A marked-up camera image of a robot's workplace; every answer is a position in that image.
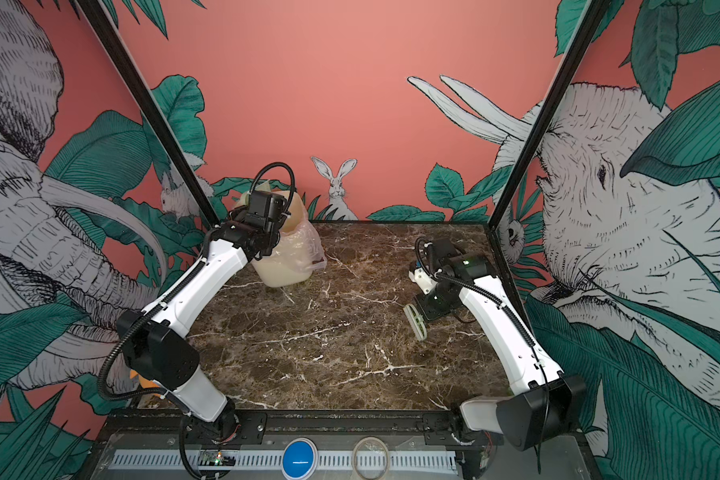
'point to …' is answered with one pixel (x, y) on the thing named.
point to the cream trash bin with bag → (298, 253)
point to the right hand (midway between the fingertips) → (423, 308)
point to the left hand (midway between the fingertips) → (227, 210)
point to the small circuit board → (215, 458)
